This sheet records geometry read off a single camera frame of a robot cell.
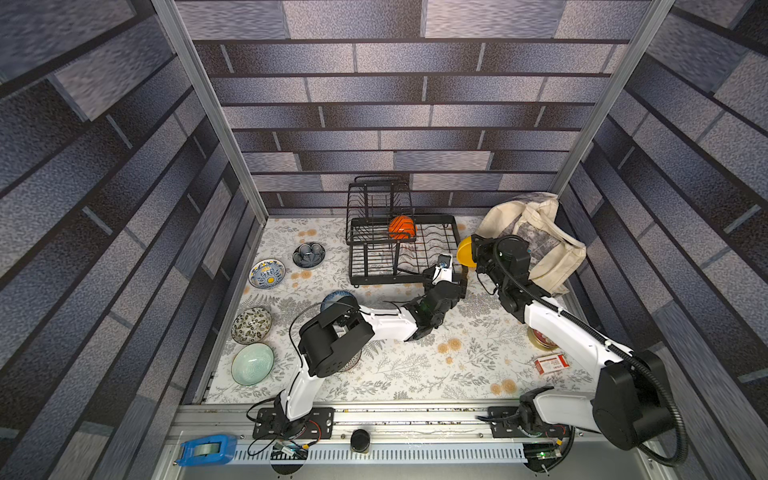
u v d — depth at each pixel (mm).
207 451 661
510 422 727
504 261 631
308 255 1063
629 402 408
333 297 929
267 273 1012
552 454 696
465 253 839
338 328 553
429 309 683
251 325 898
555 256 970
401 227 1101
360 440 632
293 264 1006
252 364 814
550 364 809
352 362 525
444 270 741
